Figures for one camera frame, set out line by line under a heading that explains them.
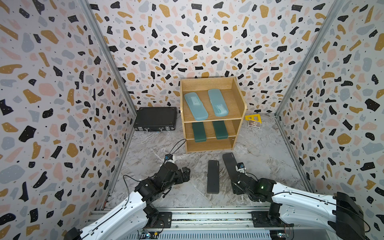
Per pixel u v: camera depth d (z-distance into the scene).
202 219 0.76
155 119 1.22
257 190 0.59
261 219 0.73
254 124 1.13
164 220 0.74
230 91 0.90
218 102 0.82
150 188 0.56
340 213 0.42
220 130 0.88
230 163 0.91
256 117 1.20
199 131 0.86
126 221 0.57
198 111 0.78
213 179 0.87
